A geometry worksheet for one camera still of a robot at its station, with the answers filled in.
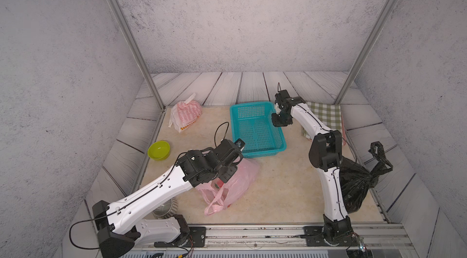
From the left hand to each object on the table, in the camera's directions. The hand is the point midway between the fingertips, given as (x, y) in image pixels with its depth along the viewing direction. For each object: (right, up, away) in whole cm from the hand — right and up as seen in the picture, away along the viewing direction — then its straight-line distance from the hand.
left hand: (231, 165), depth 71 cm
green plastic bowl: (-40, +1, +28) cm, 49 cm away
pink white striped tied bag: (-28, +20, +34) cm, 49 cm away
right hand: (+24, +16, +30) cm, 41 cm away
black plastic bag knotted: (+49, -6, +2) cm, 49 cm away
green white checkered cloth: (+59, +20, +44) cm, 76 cm away
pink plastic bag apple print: (-4, -9, -7) cm, 12 cm away
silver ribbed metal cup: (-26, -19, +3) cm, 32 cm away
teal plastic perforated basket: (+12, +11, +37) cm, 41 cm away
